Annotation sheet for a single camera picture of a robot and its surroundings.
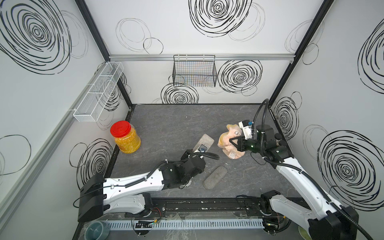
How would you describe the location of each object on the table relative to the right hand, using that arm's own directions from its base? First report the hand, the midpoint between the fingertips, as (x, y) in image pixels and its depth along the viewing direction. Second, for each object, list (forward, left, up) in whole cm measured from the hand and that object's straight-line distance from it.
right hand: (231, 140), depth 76 cm
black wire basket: (+88, +22, -15) cm, 92 cm away
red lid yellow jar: (+3, +57, -4) cm, 58 cm away
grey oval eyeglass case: (-13, +7, -17) cm, 22 cm away
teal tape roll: (-38, +62, -17) cm, 75 cm away
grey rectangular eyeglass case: (-1, +13, +1) cm, 13 cm away
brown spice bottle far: (+11, -32, -12) cm, 36 cm away
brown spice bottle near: (+7, -33, -12) cm, 36 cm away
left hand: (-7, +17, -4) cm, 19 cm away
